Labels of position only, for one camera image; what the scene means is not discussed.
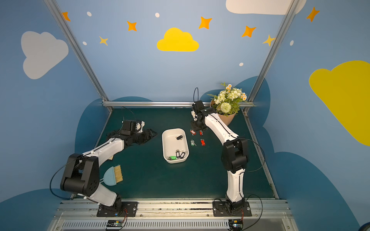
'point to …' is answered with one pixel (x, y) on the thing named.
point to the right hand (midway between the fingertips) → (198, 125)
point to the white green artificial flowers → (227, 101)
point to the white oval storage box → (176, 147)
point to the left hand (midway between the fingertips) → (155, 133)
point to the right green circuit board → (235, 224)
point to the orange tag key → (203, 142)
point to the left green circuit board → (114, 223)
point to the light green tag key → (192, 143)
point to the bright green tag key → (171, 158)
